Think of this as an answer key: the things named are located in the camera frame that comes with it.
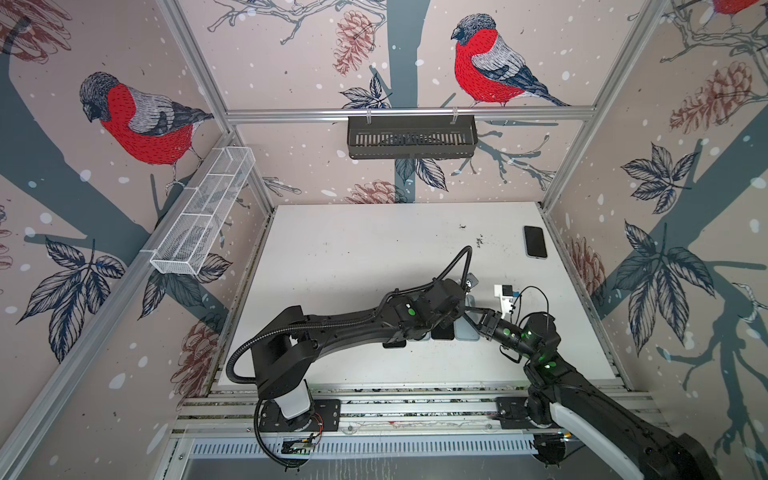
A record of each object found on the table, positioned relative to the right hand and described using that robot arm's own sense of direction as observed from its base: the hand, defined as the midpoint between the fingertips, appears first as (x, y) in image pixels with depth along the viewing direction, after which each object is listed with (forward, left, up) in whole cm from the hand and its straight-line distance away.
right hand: (459, 316), depth 75 cm
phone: (-3, +17, -15) cm, 23 cm away
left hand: (+5, +1, +1) cm, 5 cm away
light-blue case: (+2, -3, -13) cm, 13 cm away
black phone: (+2, +2, -14) cm, 15 cm away
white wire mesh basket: (+8, +68, +18) cm, 71 cm away
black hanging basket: (+61, +15, +15) cm, 65 cm away
